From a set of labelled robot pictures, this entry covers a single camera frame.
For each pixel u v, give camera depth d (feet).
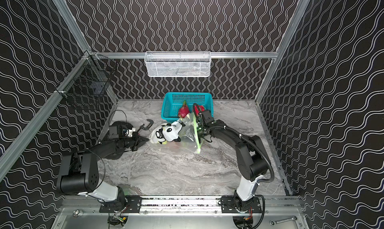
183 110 3.40
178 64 3.38
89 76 3.19
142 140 2.76
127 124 3.21
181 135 2.58
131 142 2.67
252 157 1.59
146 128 3.39
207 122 2.39
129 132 2.62
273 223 2.30
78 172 1.48
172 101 3.81
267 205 2.47
